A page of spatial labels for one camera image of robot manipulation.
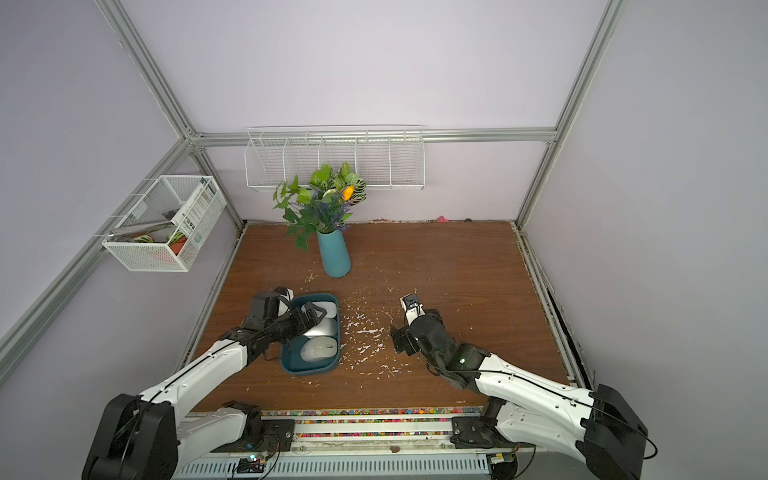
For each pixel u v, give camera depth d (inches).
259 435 27.8
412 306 27.0
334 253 37.7
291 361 33.4
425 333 22.8
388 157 35.0
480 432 25.5
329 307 36.5
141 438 15.8
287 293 32.7
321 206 31.4
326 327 34.4
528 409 18.8
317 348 33.3
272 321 27.9
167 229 29.7
